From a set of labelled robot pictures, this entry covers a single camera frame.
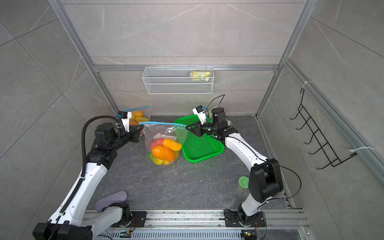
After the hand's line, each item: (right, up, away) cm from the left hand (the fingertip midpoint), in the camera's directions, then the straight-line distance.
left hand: (142, 123), depth 72 cm
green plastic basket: (+27, -16, +29) cm, 43 cm away
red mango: (+5, -10, +13) cm, 17 cm away
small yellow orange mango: (+13, -12, +11) cm, 21 cm away
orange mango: (+8, -16, +10) cm, 20 cm away
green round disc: (+53, -32, +9) cm, 63 cm away
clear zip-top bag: (+5, -3, +3) cm, 7 cm away
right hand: (+23, -2, +6) cm, 24 cm away
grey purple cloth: (-14, -39, +6) cm, 42 cm away
